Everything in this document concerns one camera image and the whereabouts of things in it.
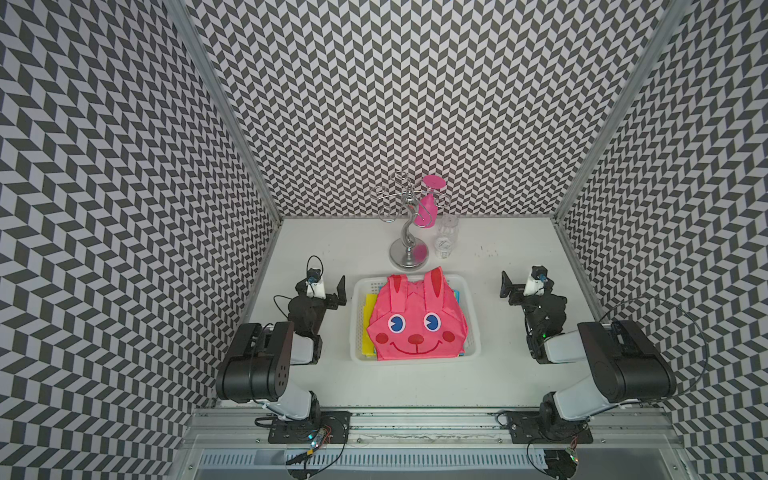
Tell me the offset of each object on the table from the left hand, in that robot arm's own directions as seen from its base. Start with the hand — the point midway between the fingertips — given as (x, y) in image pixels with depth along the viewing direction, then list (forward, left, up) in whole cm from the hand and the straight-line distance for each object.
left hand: (329, 276), depth 91 cm
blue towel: (-5, -39, -4) cm, 40 cm away
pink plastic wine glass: (+19, -31, +8) cm, 37 cm away
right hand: (0, -58, +1) cm, 58 cm away
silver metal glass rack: (+14, -27, +16) cm, 35 cm away
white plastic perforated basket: (-2, -13, -2) cm, 14 cm away
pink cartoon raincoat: (-14, -27, -1) cm, 30 cm away
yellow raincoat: (-22, -13, -3) cm, 25 cm away
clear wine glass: (+22, -39, -6) cm, 46 cm away
